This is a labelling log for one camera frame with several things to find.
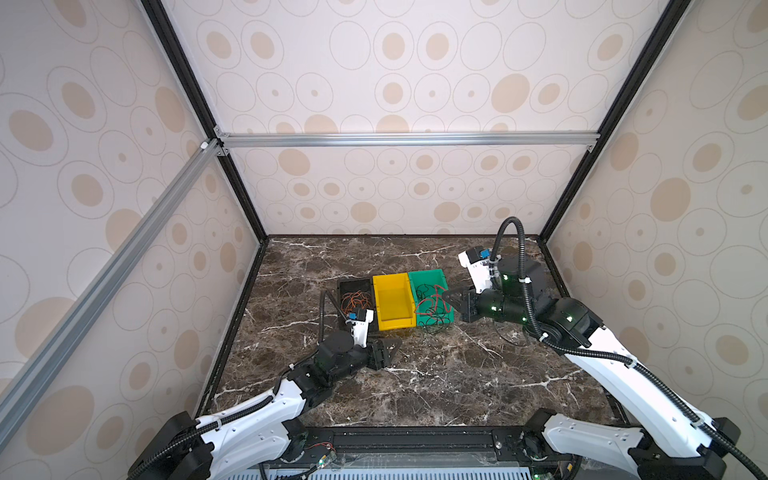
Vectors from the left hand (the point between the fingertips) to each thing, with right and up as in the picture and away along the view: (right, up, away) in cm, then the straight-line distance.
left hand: (402, 341), depth 75 cm
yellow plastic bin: (-1, +7, +29) cm, 30 cm away
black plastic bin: (-16, +12, +32) cm, 38 cm away
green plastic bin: (+11, +15, +30) cm, 35 cm away
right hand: (+9, +13, -9) cm, 18 cm away
